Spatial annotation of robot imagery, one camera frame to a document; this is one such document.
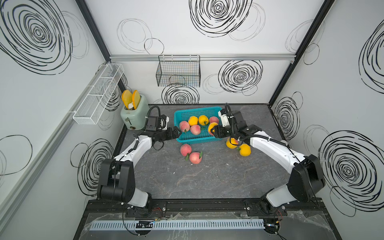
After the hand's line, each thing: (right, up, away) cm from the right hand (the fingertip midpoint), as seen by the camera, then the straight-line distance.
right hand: (215, 129), depth 83 cm
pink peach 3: (-17, -12, +6) cm, 22 cm away
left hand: (-24, -3, +5) cm, 24 cm away
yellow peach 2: (-6, +5, +20) cm, 22 cm away
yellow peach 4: (+18, -12, +4) cm, 22 cm away
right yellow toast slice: (-50, +20, +13) cm, 56 cm away
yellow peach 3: (-3, +2, 0) cm, 4 cm away
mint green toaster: (-50, +6, +13) cm, 52 cm away
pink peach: (-19, +2, +15) cm, 24 cm away
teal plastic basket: (-21, +9, +22) cm, 32 cm away
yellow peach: (-13, +5, +20) cm, 24 cm away
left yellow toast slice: (-55, +20, +11) cm, 60 cm away
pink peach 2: (-11, -1, +15) cm, 19 cm away
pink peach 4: (-12, -16, +1) cm, 20 cm away
